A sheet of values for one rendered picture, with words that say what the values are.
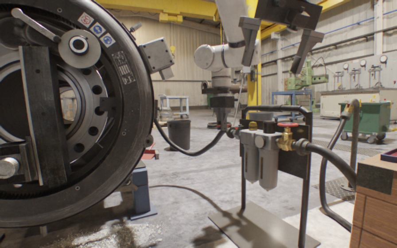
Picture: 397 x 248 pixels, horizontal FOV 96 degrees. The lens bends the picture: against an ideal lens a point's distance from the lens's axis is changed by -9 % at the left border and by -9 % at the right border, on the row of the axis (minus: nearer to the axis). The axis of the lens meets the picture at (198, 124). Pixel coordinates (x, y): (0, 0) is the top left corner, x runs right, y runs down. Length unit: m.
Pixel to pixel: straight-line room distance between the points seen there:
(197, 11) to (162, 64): 12.45
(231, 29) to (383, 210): 0.57
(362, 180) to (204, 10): 13.11
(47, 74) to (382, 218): 0.82
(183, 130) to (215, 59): 1.73
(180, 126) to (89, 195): 1.79
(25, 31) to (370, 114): 3.32
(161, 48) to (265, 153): 0.56
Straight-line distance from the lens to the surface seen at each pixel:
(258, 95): 4.02
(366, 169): 0.46
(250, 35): 0.47
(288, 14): 0.47
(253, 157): 0.88
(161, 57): 0.74
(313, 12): 0.52
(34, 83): 0.66
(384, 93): 6.03
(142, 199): 1.13
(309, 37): 0.53
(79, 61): 0.67
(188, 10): 12.97
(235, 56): 0.72
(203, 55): 0.75
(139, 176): 1.07
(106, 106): 0.78
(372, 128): 3.28
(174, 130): 2.39
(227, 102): 0.83
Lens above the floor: 0.59
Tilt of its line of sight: 6 degrees down
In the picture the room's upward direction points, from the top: 2 degrees counter-clockwise
